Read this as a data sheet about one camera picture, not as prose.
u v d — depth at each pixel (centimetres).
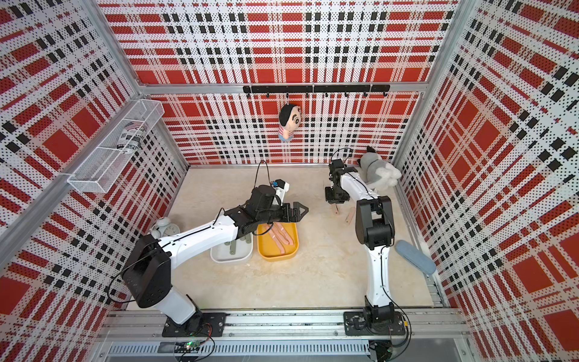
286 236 94
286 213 72
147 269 44
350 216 101
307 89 88
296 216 72
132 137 74
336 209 100
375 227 59
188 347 69
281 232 96
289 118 91
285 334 73
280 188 75
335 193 88
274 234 93
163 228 86
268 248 91
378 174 102
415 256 86
